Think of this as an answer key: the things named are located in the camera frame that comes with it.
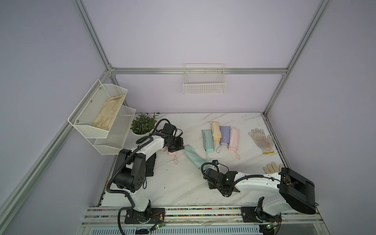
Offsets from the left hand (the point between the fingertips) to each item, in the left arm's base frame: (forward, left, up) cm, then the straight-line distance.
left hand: (183, 148), depth 92 cm
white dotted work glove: (+8, -58, -7) cm, 59 cm away
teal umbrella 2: (+12, -17, -4) cm, 21 cm away
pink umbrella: (+8, -35, -4) cm, 36 cm away
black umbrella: (-10, +20, -4) cm, 23 cm away
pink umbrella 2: (-2, +8, -6) cm, 10 cm away
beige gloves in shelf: (+7, +41, +23) cm, 48 cm away
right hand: (-18, -19, -8) cm, 27 cm away
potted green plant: (+9, +24, +12) cm, 29 cm away
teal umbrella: (-5, -7, -3) cm, 9 cm away
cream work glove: (-10, -56, -7) cm, 58 cm away
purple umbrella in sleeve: (+11, -29, -4) cm, 31 cm away
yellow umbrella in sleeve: (+14, -23, -4) cm, 28 cm away
